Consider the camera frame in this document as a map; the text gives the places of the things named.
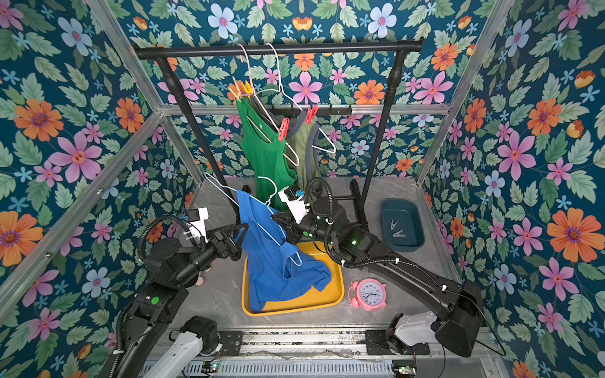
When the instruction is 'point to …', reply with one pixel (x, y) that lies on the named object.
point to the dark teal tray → (402, 224)
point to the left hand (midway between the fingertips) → (243, 227)
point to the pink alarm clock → (369, 294)
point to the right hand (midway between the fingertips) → (280, 208)
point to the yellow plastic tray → (309, 300)
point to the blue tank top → (274, 267)
